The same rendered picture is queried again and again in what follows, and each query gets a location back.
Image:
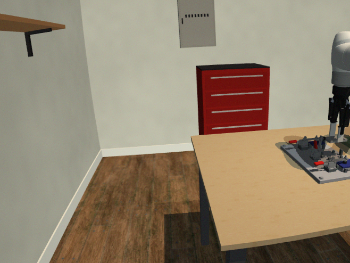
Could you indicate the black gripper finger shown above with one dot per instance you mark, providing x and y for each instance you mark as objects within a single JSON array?
[
  {"x": 344, "y": 118},
  {"x": 332, "y": 116}
]

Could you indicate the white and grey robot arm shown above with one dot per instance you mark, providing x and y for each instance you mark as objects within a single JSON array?
[{"x": 340, "y": 59}]

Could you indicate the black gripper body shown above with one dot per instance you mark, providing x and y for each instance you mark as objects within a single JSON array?
[{"x": 341, "y": 93}]

